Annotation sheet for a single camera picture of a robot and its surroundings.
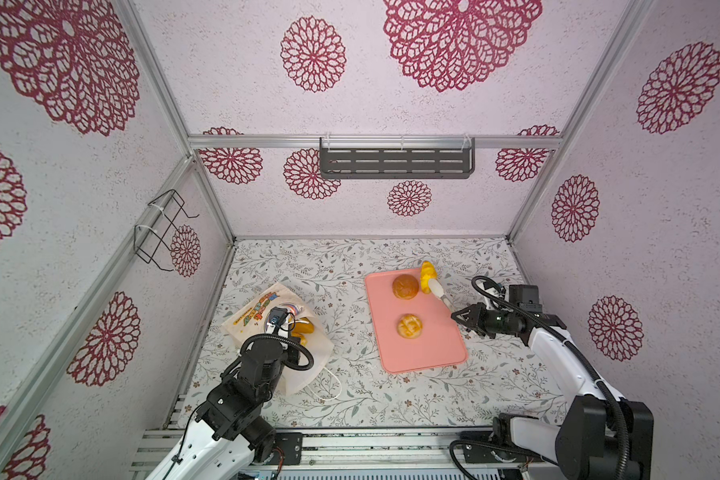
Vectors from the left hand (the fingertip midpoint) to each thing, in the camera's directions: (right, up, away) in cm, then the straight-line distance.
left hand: (288, 331), depth 75 cm
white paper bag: (-12, +2, +7) cm, 14 cm away
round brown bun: (+33, +10, +25) cm, 43 cm away
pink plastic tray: (+43, -8, +18) cm, 47 cm away
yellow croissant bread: (+40, +15, +22) cm, 48 cm away
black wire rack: (-34, +26, 0) cm, 43 cm away
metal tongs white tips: (+41, +10, +19) cm, 47 cm away
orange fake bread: (+1, -2, +13) cm, 13 cm away
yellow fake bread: (+33, -2, +16) cm, 37 cm away
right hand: (+45, +3, +8) cm, 45 cm away
